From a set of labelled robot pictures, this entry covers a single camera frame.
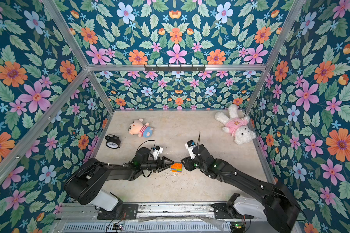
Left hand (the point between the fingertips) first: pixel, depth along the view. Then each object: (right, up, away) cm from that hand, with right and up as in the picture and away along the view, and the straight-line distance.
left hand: (173, 164), depth 83 cm
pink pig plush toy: (-27, +21, +17) cm, 38 cm away
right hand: (+7, +4, -3) cm, 8 cm away
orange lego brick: (+2, -1, +1) cm, 3 cm away
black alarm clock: (-40, +12, +10) cm, 43 cm away
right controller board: (+33, -28, -12) cm, 45 cm away
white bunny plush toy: (+43, +22, +16) cm, 51 cm away
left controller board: (-27, -28, -11) cm, 41 cm away
